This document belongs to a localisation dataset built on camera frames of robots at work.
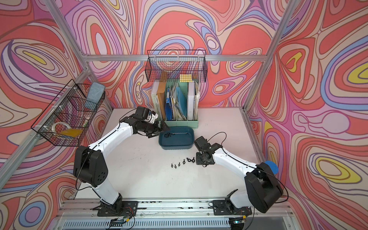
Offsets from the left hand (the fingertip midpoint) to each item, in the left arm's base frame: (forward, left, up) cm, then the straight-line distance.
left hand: (165, 130), depth 85 cm
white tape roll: (-11, +50, +16) cm, 54 cm away
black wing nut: (-12, -11, -17) cm, 24 cm away
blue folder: (+23, 0, -5) cm, 24 cm away
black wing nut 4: (-15, -4, -17) cm, 23 cm away
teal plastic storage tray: (+7, -6, -18) cm, 20 cm away
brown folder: (+17, +2, +16) cm, 23 cm away
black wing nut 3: (-15, -6, -17) cm, 24 cm away
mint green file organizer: (+20, -6, +5) cm, 21 cm away
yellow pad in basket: (-11, +42, +13) cm, 45 cm away
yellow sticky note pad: (+29, -12, +18) cm, 36 cm away
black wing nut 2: (-14, -8, -16) cm, 23 cm away
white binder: (+29, -16, +9) cm, 35 cm away
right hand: (-15, -23, -13) cm, 30 cm away
